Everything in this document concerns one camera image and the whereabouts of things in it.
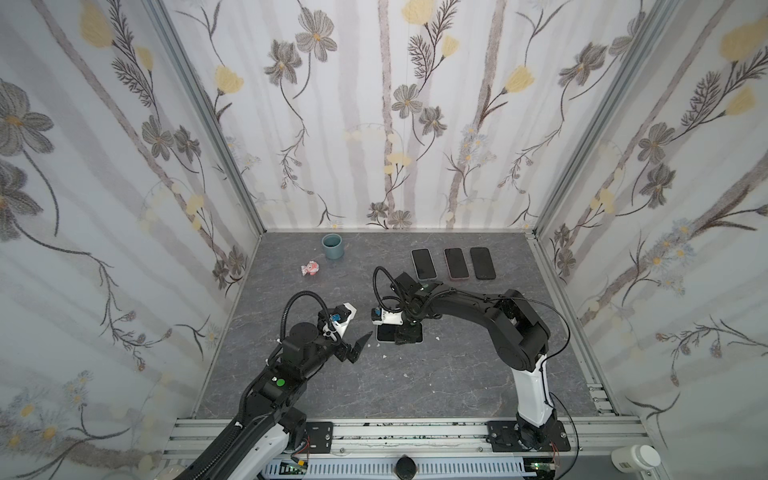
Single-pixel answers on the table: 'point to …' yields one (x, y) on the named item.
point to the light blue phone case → (415, 267)
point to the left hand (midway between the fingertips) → (351, 313)
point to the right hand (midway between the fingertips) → (392, 316)
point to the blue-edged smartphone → (386, 332)
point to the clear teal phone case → (420, 335)
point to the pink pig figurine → (311, 267)
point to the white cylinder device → (635, 458)
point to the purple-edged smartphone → (456, 263)
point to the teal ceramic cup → (333, 245)
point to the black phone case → (482, 263)
